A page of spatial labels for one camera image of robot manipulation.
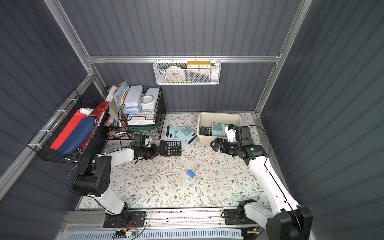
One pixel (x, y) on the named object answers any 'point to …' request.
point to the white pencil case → (133, 98)
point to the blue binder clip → (191, 173)
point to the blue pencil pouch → (85, 127)
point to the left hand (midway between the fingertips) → (162, 151)
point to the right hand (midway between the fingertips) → (221, 148)
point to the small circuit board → (123, 233)
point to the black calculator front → (205, 130)
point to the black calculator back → (170, 148)
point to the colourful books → (119, 95)
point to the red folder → (98, 114)
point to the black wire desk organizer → (134, 110)
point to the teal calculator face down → (219, 129)
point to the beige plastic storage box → (207, 119)
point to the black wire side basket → (42, 142)
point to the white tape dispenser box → (148, 101)
